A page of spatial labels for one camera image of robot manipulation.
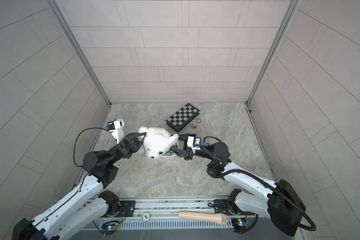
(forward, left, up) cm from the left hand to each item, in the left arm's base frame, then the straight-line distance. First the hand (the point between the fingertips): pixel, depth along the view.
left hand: (149, 142), depth 52 cm
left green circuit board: (-24, +20, -34) cm, 46 cm away
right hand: (+1, -7, -5) cm, 9 cm away
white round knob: (-19, +6, -37) cm, 42 cm away
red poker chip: (+38, -22, -38) cm, 58 cm away
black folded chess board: (+38, -10, -36) cm, 53 cm away
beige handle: (-20, -28, -33) cm, 48 cm away
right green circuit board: (-22, -38, -38) cm, 58 cm away
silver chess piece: (+33, -17, -37) cm, 52 cm away
